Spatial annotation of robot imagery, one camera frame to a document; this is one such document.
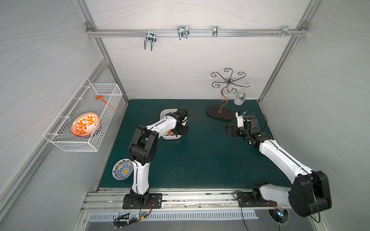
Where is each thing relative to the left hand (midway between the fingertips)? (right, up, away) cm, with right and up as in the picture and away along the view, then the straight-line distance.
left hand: (185, 134), depth 96 cm
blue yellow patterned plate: (-37, -19, -12) cm, 43 cm away
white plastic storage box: (-17, +15, +9) cm, 24 cm away
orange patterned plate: (-45, +9, -32) cm, 56 cm away
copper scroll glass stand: (+23, +16, +16) cm, 32 cm away
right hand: (+30, +6, -10) cm, 32 cm away
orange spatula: (-47, +23, -18) cm, 55 cm away
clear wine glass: (+37, +25, -2) cm, 45 cm away
